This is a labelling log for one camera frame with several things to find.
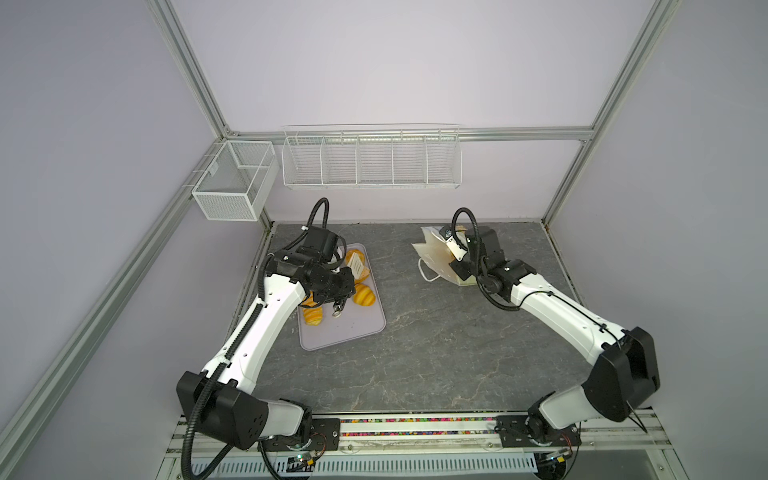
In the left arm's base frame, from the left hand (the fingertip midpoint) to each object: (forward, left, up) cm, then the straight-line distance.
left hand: (352, 294), depth 75 cm
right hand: (+12, -31, 0) cm, 33 cm away
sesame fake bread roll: (+19, -1, -19) cm, 27 cm away
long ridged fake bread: (+10, -1, -18) cm, 20 cm away
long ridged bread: (+4, +15, -18) cm, 24 cm away
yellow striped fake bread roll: (-8, +7, +12) cm, 16 cm away
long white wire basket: (+50, -23, +6) cm, 56 cm away
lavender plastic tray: (+1, +13, -21) cm, 24 cm away
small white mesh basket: (+45, +40, +2) cm, 60 cm away
